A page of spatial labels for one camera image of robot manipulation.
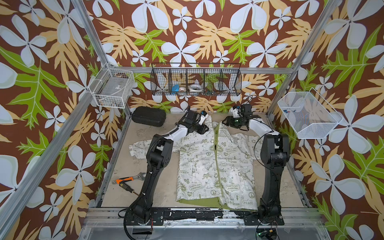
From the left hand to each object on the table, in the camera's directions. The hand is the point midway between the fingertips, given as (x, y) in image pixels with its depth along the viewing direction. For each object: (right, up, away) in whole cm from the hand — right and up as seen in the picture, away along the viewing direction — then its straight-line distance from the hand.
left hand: (207, 124), depth 103 cm
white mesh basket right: (+55, +4, -22) cm, 59 cm away
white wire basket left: (-58, +21, -16) cm, 64 cm away
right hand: (+13, +2, 0) cm, 13 cm away
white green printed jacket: (+4, -27, -12) cm, 30 cm away
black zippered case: (-40, +7, +12) cm, 42 cm away
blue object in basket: (-21, +23, -10) cm, 33 cm away
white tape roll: (-8, +24, -4) cm, 26 cm away
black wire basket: (-7, +31, -4) cm, 32 cm away
